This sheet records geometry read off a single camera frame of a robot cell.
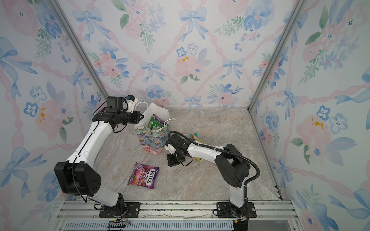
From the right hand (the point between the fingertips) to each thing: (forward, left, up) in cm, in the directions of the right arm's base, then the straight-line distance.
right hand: (168, 163), depth 86 cm
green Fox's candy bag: (+22, +10, +12) cm, 27 cm away
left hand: (+20, +14, +22) cm, 32 cm away
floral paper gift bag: (+9, +8, +11) cm, 16 cm away
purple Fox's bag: (+25, +9, +12) cm, 29 cm away
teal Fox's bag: (+24, -17, -3) cm, 29 cm away
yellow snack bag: (+5, -18, -2) cm, 18 cm away
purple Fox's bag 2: (-7, +13, -2) cm, 15 cm away
